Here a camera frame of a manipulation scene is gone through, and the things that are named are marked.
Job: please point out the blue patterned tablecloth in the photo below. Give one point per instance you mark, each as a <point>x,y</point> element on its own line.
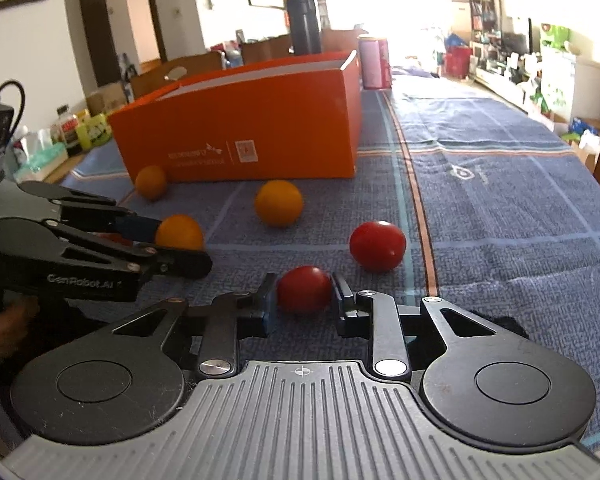
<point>505,220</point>

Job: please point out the white chest freezer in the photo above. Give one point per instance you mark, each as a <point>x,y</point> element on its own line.
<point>575,80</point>

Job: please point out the light wooden chair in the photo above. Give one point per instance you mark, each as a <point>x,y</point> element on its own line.
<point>265,50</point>

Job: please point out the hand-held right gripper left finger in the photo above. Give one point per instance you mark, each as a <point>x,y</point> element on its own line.
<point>267,310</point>

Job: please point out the orange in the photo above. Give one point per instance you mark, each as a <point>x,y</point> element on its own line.
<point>151,182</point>
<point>279,202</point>
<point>180,232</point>

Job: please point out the person's left hand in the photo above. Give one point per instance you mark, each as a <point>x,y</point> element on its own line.
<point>2,330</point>

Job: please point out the green tissue pack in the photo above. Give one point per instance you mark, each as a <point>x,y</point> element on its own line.
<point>40,160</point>

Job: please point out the orange cardboard box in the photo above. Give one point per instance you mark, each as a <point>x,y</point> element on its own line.
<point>280,130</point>

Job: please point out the green carton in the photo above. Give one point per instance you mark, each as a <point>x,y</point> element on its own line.
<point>555,37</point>

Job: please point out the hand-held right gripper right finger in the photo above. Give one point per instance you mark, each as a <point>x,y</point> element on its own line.
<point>337,305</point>

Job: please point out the red can with yellow lid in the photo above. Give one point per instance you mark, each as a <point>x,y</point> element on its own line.
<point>375,65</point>

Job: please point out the black television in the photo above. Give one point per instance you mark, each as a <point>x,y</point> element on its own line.
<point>517,37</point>

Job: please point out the black thermos bottle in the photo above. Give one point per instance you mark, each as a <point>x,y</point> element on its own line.
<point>305,25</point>

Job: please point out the red tomato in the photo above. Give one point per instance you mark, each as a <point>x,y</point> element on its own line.
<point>377,246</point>
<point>302,290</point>

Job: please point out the red plastic basket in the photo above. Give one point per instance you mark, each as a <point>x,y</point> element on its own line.
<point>458,62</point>

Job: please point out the tall dark bookshelf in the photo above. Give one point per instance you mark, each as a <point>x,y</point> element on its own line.
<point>482,15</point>

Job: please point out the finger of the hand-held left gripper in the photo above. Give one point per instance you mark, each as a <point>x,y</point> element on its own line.
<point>185,264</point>
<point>140,227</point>

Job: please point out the wooden chair with cutout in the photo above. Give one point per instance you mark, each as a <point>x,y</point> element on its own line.
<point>200,65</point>

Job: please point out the yellow green packet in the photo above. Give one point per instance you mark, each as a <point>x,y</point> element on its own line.
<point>95,132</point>

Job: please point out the red label bottle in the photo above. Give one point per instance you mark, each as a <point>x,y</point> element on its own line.
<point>69,130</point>

